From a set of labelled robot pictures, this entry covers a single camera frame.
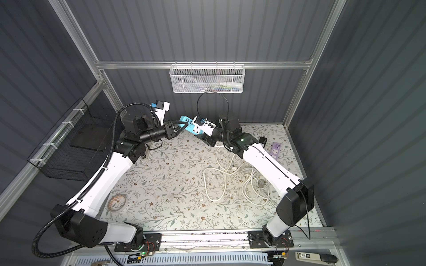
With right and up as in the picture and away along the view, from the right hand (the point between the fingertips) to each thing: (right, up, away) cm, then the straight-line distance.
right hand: (203, 127), depth 73 cm
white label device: (+46, -54, -6) cm, 71 cm away
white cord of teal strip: (+12, -24, +23) cm, 35 cm away
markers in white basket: (+10, +24, +18) cm, 32 cm away
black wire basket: (-57, -9, +2) cm, 58 cm away
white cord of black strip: (+32, -27, +21) cm, 47 cm away
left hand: (-5, 0, -7) cm, 9 cm away
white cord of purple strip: (+28, -33, +16) cm, 46 cm away
